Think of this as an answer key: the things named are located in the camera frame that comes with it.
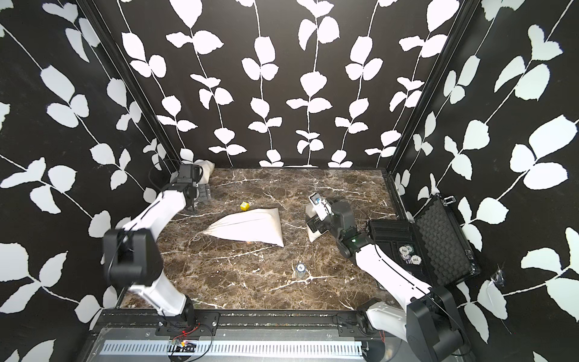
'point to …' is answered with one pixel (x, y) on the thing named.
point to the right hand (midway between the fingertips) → (316, 201)
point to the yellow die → (244, 206)
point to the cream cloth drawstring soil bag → (259, 227)
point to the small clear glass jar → (300, 271)
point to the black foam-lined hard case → (433, 246)
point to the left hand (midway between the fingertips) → (195, 188)
